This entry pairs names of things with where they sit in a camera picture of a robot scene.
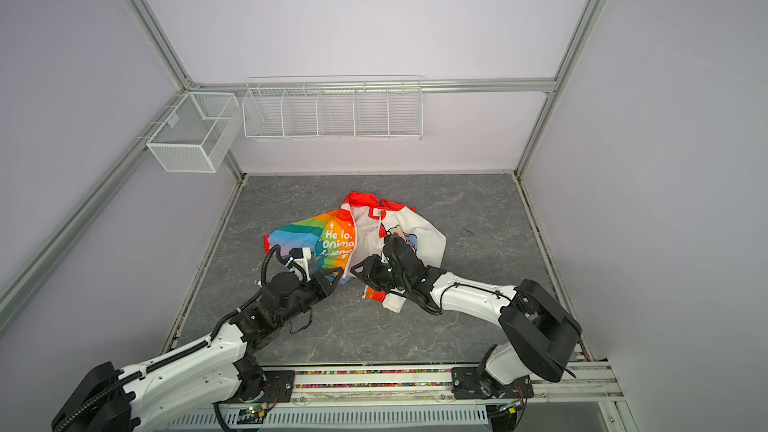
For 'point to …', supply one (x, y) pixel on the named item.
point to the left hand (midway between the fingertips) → (345, 274)
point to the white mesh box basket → (191, 137)
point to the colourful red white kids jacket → (343, 237)
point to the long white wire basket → (381, 107)
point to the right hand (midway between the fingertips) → (351, 274)
